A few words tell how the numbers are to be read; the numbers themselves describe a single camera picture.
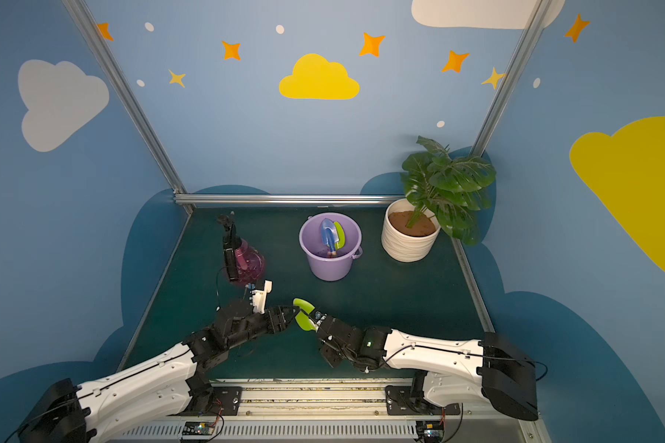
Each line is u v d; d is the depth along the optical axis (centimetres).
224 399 75
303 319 80
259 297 73
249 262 95
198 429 72
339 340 58
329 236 98
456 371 45
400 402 75
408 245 94
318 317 69
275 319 69
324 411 73
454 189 73
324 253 100
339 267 96
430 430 72
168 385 52
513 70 80
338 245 99
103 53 75
